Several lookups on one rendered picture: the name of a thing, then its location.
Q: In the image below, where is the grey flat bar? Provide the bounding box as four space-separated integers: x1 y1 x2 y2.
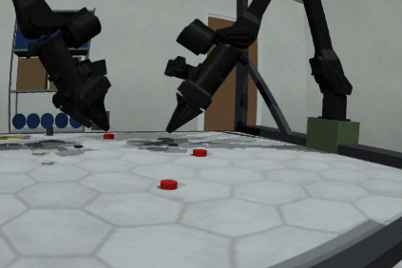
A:
267 220 387 268

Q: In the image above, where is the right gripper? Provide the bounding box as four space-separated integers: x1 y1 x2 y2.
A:
48 54 111 131

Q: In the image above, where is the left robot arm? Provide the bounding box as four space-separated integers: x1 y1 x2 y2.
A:
164 0 353 122

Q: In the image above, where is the yellow blister-pack card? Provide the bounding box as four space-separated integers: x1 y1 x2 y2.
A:
0 130 32 140

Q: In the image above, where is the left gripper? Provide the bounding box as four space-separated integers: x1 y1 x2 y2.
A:
166 60 227 133

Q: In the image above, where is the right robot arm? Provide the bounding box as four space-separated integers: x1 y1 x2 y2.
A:
12 0 107 83

